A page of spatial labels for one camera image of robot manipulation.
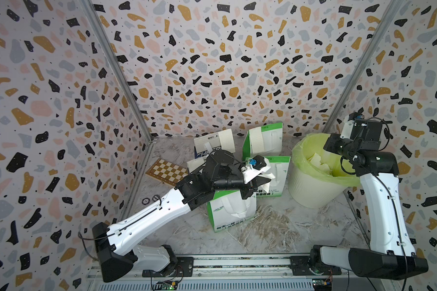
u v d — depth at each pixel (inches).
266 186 23.4
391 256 14.7
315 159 36.1
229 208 28.1
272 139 38.0
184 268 28.9
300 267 28.8
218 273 28.8
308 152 33.7
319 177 27.3
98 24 28.8
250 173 19.7
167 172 39.5
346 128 23.5
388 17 28.9
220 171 18.2
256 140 36.4
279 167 31.4
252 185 20.4
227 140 35.5
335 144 24.1
